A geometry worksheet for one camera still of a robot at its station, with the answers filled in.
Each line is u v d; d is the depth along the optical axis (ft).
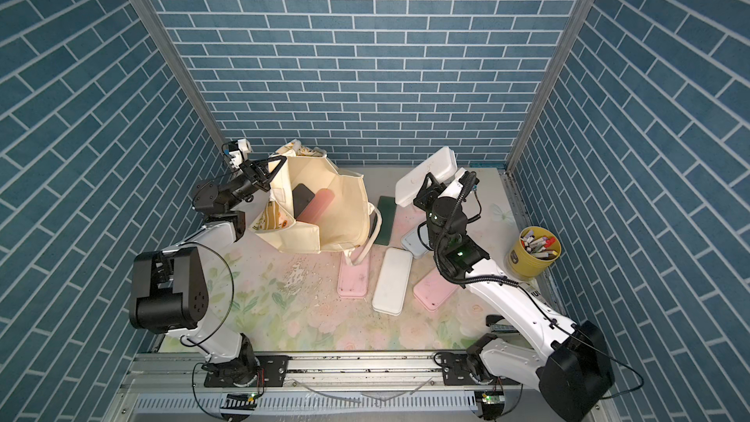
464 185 2.01
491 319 2.71
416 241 2.13
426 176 2.40
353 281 2.84
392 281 2.92
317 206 3.25
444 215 1.77
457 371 2.41
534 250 2.80
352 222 2.99
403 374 2.43
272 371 2.42
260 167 2.37
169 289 1.52
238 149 2.42
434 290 2.84
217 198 2.07
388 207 3.41
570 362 1.27
